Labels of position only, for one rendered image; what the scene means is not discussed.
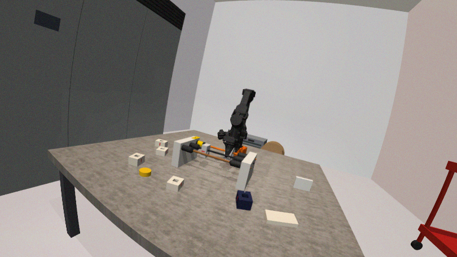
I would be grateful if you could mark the white square block with dark centre hole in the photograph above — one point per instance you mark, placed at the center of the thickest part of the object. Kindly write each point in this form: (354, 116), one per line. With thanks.
(162, 143)

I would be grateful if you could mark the yellow short cylinder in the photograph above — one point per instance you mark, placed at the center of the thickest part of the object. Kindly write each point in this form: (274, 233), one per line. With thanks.
(145, 172)

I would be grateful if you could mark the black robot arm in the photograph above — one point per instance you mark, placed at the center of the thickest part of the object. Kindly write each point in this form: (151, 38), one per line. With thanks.
(240, 115)

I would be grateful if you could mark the cream square block with hole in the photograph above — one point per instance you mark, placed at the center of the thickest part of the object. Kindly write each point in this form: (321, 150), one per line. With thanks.
(175, 183)

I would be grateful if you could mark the cream flat rectangular block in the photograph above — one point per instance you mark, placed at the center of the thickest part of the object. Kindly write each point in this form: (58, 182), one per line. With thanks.
(280, 218)

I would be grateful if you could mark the white square block with red mark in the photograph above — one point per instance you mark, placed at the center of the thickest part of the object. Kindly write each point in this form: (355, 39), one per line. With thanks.
(136, 159)

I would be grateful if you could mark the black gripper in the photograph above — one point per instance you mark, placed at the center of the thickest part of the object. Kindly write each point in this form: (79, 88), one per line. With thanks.
(232, 141)

